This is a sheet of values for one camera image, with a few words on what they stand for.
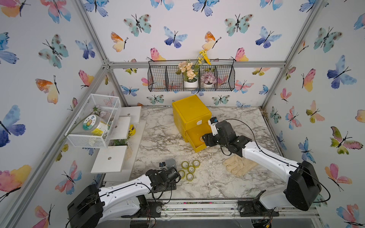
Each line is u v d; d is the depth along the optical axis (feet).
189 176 2.78
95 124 2.05
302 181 1.34
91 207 1.32
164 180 1.99
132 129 3.23
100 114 2.47
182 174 2.80
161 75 3.24
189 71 2.65
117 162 2.43
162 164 2.50
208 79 2.86
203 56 2.69
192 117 2.81
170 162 2.70
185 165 2.92
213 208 2.47
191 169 2.89
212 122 2.39
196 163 2.94
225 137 2.05
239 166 2.91
